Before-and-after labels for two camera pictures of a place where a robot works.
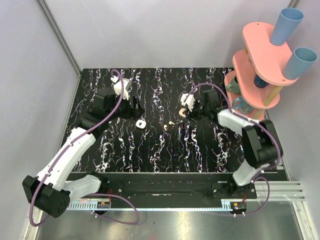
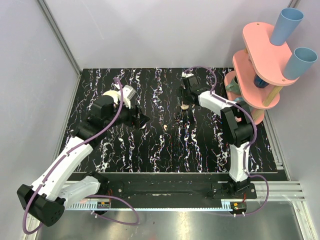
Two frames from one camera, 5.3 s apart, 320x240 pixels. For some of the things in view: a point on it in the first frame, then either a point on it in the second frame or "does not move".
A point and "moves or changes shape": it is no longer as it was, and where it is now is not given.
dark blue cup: [259, 82] does not move
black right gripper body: [199, 111] to [185, 97]
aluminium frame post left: [60, 36] does not move
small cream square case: [181, 112] moves or changes shape
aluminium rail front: [266, 191] does not move
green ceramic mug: [234, 86] does not move
